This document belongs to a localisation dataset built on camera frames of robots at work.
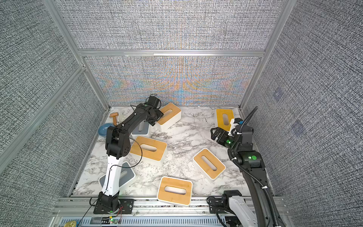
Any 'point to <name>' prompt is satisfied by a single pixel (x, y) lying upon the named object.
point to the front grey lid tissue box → (126, 175)
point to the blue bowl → (102, 129)
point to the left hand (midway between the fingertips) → (163, 116)
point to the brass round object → (71, 223)
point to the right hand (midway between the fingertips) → (218, 129)
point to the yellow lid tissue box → (224, 118)
